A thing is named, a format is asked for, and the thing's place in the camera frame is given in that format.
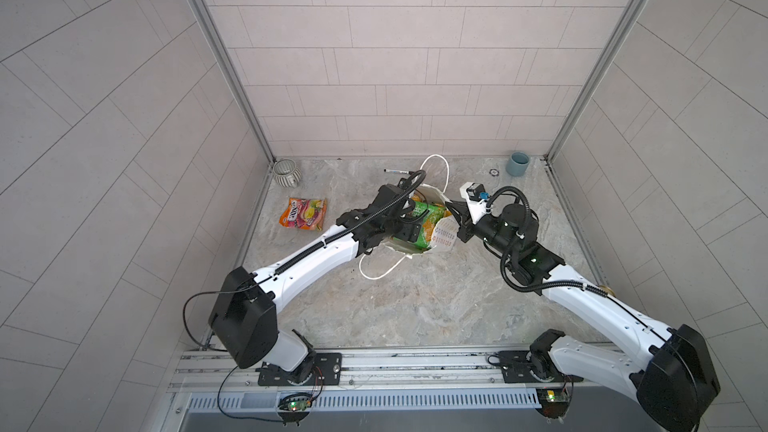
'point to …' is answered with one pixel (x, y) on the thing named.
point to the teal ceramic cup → (517, 163)
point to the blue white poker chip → (494, 172)
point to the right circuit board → (554, 402)
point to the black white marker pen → (397, 171)
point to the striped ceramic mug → (286, 172)
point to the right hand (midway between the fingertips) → (446, 204)
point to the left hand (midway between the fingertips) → (416, 215)
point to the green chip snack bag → (430, 220)
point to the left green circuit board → (299, 405)
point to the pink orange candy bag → (303, 213)
